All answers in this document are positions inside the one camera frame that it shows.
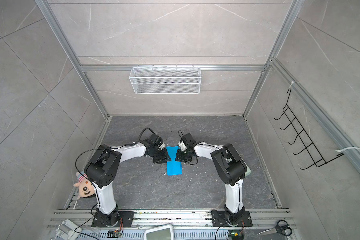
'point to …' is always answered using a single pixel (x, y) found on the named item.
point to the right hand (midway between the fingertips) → (176, 158)
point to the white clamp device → (66, 230)
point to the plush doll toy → (86, 187)
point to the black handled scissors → (282, 227)
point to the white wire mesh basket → (165, 80)
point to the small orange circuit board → (114, 234)
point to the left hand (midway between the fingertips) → (170, 157)
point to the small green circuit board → (235, 234)
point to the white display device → (164, 232)
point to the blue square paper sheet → (173, 167)
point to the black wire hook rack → (302, 135)
